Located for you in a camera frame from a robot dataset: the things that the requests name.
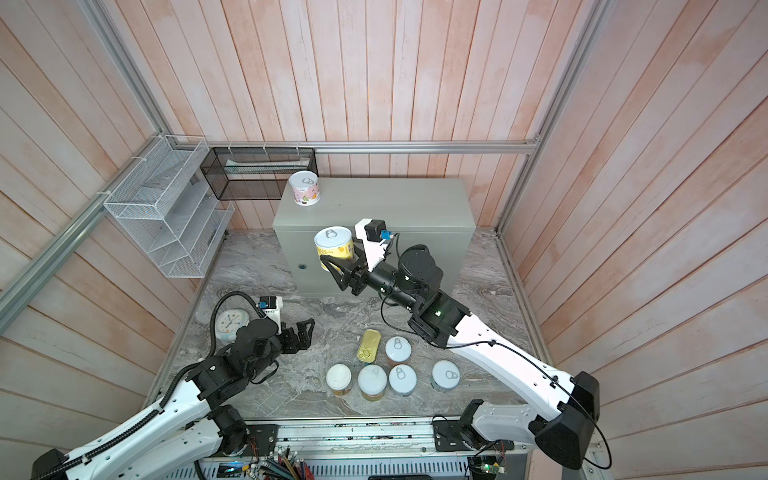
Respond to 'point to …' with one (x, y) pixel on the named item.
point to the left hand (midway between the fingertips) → (300, 329)
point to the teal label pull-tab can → (445, 375)
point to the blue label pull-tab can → (402, 380)
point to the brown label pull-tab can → (397, 350)
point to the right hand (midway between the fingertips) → (333, 250)
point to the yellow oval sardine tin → (369, 345)
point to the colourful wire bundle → (284, 464)
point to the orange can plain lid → (372, 380)
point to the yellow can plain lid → (339, 378)
